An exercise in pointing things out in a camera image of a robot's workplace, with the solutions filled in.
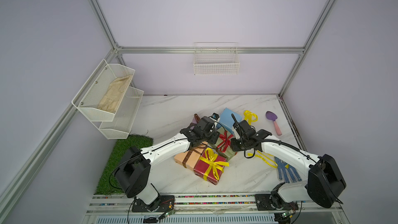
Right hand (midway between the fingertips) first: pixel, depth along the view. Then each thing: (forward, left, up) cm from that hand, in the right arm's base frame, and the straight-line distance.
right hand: (234, 147), depth 86 cm
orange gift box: (-6, +25, 0) cm, 26 cm away
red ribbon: (+1, +6, 0) cm, 6 cm away
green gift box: (-4, +3, 0) cm, 5 cm away
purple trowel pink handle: (+25, -32, -6) cm, 41 cm away
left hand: (+5, +12, +6) cm, 14 cm away
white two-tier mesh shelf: (+19, +67, +25) cm, 74 cm away
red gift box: (-10, +19, 0) cm, 21 cm away
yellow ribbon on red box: (-7, +14, +1) cm, 15 cm away
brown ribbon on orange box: (-1, +20, +1) cm, 20 cm away
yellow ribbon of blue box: (+26, -17, -7) cm, 32 cm away
